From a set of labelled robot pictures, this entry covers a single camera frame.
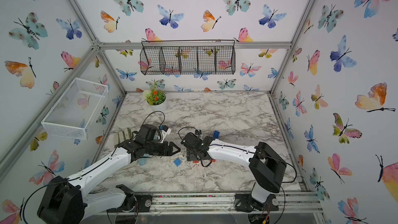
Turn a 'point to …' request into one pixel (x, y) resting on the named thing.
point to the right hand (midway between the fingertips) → (196, 153)
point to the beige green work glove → (126, 134)
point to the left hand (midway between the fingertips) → (177, 149)
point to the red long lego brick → (196, 162)
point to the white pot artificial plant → (155, 98)
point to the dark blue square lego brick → (216, 134)
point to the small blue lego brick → (177, 162)
